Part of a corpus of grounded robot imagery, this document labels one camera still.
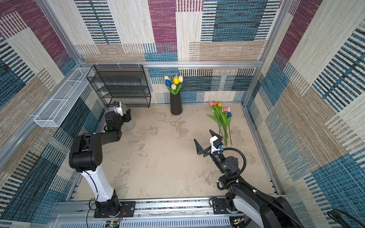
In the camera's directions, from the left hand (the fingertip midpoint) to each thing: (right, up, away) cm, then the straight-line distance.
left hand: (123, 106), depth 97 cm
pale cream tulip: (+34, +12, -8) cm, 37 cm away
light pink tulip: (+76, -1, +16) cm, 77 cm away
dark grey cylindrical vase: (+35, +3, +10) cm, 36 cm away
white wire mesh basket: (-23, -4, -24) cm, 34 cm away
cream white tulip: (+29, +18, -4) cm, 35 cm away
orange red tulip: (+66, +3, +17) cm, 68 cm away
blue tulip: (+30, +15, -6) cm, 34 cm away
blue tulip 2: (+75, -8, +12) cm, 76 cm away
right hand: (+50, -17, -23) cm, 57 cm away
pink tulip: (+67, -8, +10) cm, 69 cm away
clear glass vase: (+1, -13, +7) cm, 15 cm away
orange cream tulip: (+38, +17, -5) cm, 42 cm away
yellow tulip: (+35, +16, -6) cm, 39 cm away
